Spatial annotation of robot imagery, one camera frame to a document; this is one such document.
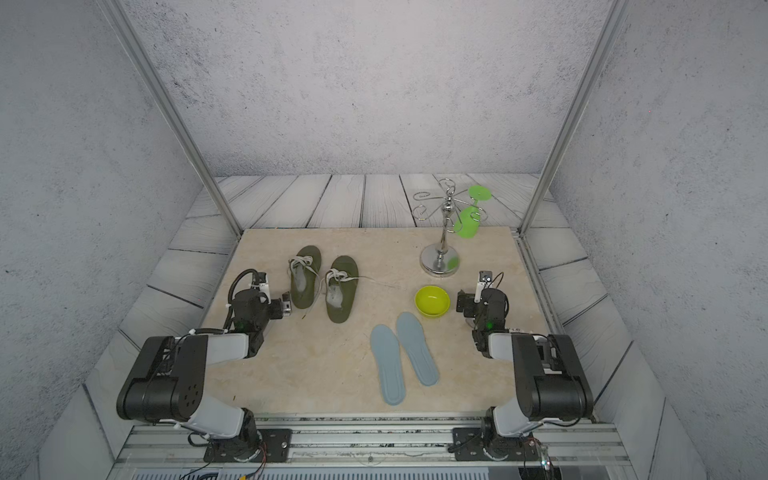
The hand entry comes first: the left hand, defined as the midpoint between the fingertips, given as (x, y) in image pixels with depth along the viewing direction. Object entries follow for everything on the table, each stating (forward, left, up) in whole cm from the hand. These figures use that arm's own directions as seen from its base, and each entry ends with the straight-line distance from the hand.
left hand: (276, 292), depth 95 cm
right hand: (-2, -64, +1) cm, 64 cm away
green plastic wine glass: (+17, -61, +12) cm, 64 cm away
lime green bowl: (-1, -49, -6) cm, 50 cm away
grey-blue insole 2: (-14, -34, -8) cm, 37 cm away
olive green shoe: (+9, -7, 0) cm, 12 cm away
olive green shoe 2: (+3, -20, -3) cm, 20 cm away
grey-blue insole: (-14, -43, -7) cm, 45 cm away
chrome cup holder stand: (+16, -54, -6) cm, 57 cm away
